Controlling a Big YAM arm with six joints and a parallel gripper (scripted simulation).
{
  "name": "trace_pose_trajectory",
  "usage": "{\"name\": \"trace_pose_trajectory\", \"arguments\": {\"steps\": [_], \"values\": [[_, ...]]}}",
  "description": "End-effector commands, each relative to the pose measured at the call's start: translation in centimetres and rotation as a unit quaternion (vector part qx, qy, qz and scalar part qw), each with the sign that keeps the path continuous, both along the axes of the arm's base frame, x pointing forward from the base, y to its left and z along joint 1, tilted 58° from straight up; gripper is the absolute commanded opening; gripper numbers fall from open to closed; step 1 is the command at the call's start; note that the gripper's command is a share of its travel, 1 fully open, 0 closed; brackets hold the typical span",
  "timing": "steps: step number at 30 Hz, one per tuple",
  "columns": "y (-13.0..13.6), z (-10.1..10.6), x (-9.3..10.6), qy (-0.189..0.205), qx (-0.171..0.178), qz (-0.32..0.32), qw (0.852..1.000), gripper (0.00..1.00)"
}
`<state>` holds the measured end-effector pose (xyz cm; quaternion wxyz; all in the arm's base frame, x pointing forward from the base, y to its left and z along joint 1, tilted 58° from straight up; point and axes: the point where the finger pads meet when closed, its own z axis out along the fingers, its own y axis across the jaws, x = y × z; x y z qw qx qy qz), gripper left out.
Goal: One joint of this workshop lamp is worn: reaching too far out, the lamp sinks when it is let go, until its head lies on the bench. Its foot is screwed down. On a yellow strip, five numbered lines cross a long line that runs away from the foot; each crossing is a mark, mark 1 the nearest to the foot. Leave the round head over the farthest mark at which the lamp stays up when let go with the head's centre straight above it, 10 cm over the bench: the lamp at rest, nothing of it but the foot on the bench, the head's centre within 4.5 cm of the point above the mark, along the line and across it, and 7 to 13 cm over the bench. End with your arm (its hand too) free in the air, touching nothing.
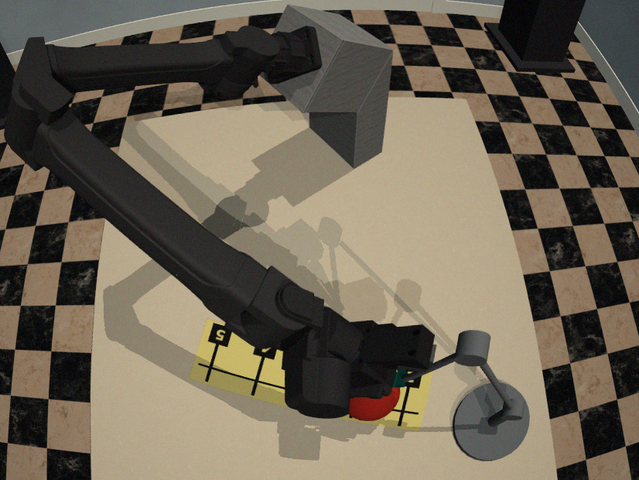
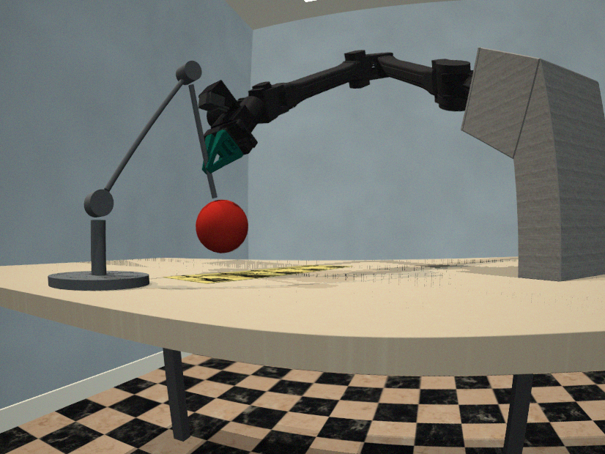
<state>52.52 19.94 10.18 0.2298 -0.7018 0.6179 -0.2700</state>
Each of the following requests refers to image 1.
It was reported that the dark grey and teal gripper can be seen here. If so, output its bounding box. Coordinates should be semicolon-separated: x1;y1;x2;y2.
348;324;406;399

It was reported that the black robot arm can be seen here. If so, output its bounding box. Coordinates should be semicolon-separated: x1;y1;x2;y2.
4;26;437;419

